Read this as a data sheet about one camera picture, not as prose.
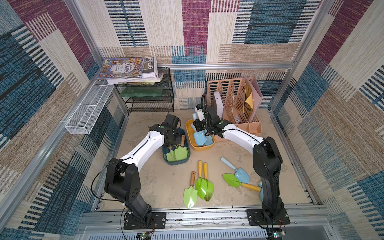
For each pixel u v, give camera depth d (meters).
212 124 0.73
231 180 0.85
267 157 0.53
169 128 0.63
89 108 0.96
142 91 0.98
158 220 0.73
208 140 0.98
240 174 0.87
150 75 0.80
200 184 0.82
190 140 0.96
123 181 0.45
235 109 1.19
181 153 0.94
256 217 0.74
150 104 1.19
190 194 0.81
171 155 0.96
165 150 0.94
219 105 0.94
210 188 0.81
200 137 0.93
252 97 0.91
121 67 0.82
